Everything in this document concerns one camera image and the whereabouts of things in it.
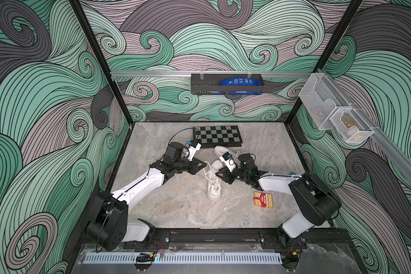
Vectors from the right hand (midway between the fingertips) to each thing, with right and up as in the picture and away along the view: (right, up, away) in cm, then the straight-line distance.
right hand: (219, 171), depth 90 cm
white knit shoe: (+2, +10, +11) cm, 15 cm away
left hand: (-8, +6, -10) cm, 15 cm away
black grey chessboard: (-4, +18, +17) cm, 25 cm away
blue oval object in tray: (+11, +50, +2) cm, 51 cm away
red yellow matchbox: (+21, -13, -7) cm, 25 cm away
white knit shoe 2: (-3, -5, -5) cm, 7 cm away
